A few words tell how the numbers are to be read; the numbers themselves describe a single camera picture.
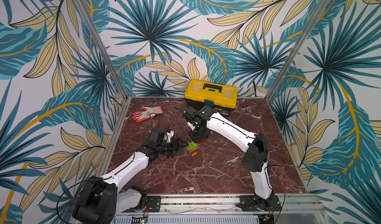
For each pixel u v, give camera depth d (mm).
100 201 395
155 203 735
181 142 773
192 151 825
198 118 585
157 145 652
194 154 885
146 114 1072
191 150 818
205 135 708
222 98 973
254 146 489
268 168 850
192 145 795
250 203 741
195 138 718
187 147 780
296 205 757
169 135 791
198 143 806
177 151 718
